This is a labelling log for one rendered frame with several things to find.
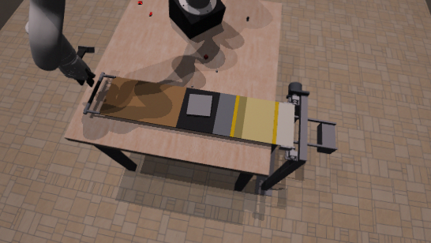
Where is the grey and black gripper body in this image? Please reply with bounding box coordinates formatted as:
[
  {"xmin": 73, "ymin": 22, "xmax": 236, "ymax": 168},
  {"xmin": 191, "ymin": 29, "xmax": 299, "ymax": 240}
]
[{"xmin": 58, "ymin": 55, "xmax": 91, "ymax": 80}]

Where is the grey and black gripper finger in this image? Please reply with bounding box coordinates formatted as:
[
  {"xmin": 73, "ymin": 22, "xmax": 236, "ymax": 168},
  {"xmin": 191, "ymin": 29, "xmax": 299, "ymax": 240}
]
[
  {"xmin": 76, "ymin": 80, "xmax": 85, "ymax": 86},
  {"xmin": 85, "ymin": 68, "xmax": 96, "ymax": 88}
]

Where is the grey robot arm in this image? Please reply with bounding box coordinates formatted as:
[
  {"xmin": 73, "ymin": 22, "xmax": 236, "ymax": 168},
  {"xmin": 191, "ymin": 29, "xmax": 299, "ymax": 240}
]
[{"xmin": 25, "ymin": 0, "xmax": 216, "ymax": 71}]

